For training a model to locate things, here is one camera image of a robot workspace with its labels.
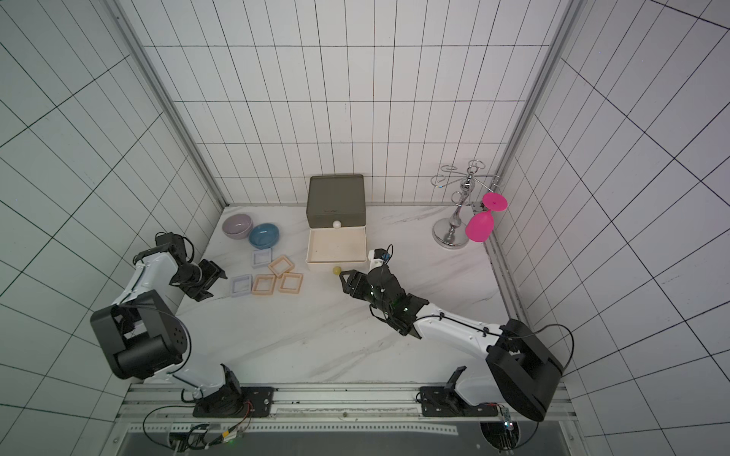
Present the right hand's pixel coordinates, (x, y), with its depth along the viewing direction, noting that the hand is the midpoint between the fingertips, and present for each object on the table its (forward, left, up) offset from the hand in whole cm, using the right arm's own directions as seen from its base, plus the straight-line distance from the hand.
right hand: (337, 282), depth 79 cm
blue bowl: (+25, +34, -12) cm, 44 cm away
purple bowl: (+28, +45, -11) cm, 54 cm away
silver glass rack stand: (+32, -40, -15) cm, 53 cm away
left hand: (0, +37, -6) cm, 38 cm away
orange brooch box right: (+6, +18, -14) cm, 24 cm away
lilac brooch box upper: (+17, +33, -15) cm, 40 cm away
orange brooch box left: (+5, +28, -14) cm, 32 cm away
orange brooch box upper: (+13, +24, -15) cm, 31 cm away
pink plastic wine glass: (+22, -44, +2) cm, 49 cm away
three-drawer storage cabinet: (+21, +3, +5) cm, 22 cm away
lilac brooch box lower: (+4, +36, -15) cm, 39 cm away
